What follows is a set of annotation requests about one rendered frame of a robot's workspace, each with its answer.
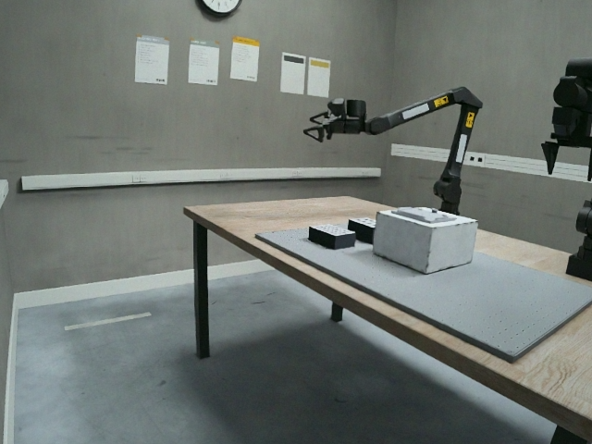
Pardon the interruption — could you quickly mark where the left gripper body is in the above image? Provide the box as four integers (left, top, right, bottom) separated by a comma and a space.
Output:
545, 132, 592, 148

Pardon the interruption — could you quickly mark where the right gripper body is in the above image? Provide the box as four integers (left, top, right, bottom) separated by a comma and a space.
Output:
321, 113, 347, 140

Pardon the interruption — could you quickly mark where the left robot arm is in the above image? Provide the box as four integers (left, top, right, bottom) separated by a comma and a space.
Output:
552, 57, 592, 268

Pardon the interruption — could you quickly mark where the white plate with round holes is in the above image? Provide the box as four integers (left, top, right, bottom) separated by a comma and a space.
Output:
348, 217, 376, 245

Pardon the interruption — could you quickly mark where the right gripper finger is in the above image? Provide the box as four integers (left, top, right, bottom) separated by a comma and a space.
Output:
310, 110, 328, 125
303, 125, 323, 142

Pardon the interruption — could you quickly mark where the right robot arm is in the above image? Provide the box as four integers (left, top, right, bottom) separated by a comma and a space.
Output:
327, 86, 483, 216

